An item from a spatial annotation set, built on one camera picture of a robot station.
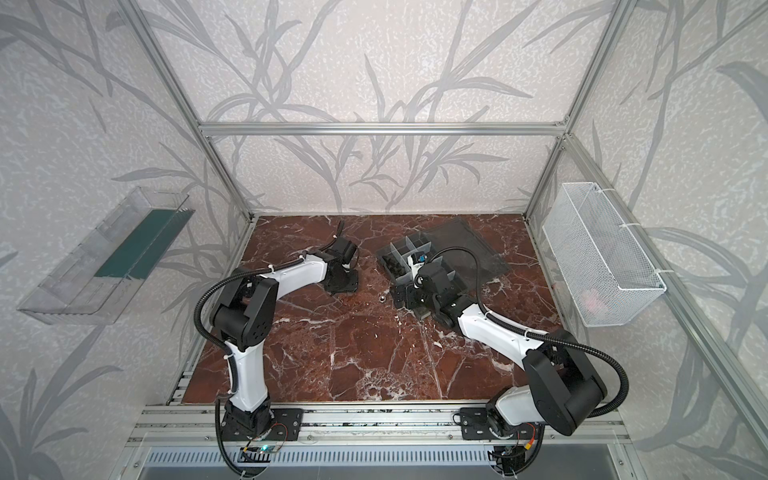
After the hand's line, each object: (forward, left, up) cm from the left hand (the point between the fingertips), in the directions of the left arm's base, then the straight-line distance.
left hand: (356, 278), depth 99 cm
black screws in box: (+6, -12, -1) cm, 13 cm away
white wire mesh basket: (-17, -58, +33) cm, 69 cm away
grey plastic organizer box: (-10, -32, +27) cm, 43 cm away
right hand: (-6, -16, +11) cm, 20 cm away
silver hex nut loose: (-7, -9, -1) cm, 11 cm away
